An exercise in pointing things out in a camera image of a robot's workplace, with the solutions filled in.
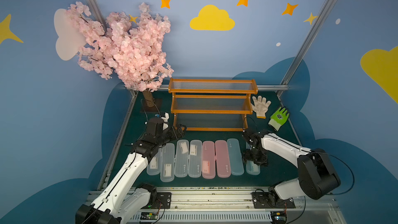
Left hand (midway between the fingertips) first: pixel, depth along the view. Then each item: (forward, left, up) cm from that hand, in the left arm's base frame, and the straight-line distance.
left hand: (180, 127), depth 79 cm
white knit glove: (+32, -56, -20) cm, 68 cm away
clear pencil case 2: (-13, +7, -18) cm, 23 cm away
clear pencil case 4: (-11, -8, -19) cm, 24 cm away
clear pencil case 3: (-9, 0, -19) cm, 21 cm away
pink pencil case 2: (-10, -24, -18) cm, 31 cm away
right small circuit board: (-36, -49, -22) cm, 65 cm away
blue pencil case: (-11, -31, -19) cm, 38 cm away
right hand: (-10, -41, -18) cm, 46 cm away
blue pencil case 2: (-14, -39, -18) cm, 46 cm away
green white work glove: (+20, -65, -18) cm, 70 cm away
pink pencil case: (-10, -16, -18) cm, 26 cm away
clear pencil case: (-15, +15, -19) cm, 28 cm away
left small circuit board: (-37, +13, -20) cm, 44 cm away
